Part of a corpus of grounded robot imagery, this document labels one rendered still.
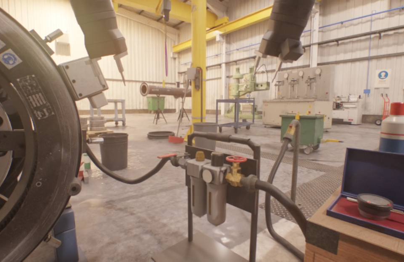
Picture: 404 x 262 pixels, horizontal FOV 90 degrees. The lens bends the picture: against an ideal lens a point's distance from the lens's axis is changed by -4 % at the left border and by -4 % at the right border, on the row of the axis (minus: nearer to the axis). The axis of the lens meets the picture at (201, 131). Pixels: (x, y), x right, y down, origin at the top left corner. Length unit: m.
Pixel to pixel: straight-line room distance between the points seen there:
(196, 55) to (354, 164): 3.65
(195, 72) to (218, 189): 3.26
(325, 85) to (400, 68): 4.54
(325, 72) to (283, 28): 6.08
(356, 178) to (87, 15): 0.68
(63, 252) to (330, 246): 0.99
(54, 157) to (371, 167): 0.77
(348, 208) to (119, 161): 2.15
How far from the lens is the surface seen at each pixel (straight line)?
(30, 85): 0.62
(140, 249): 1.18
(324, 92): 6.49
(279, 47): 0.48
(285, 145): 1.35
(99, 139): 0.80
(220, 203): 0.83
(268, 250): 1.19
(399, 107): 0.72
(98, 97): 0.70
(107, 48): 0.49
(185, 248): 1.15
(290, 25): 0.48
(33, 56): 0.64
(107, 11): 0.48
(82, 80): 0.68
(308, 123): 3.25
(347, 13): 11.63
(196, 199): 0.90
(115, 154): 2.38
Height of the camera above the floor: 0.69
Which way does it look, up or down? 7 degrees down
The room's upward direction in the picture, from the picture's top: straight up
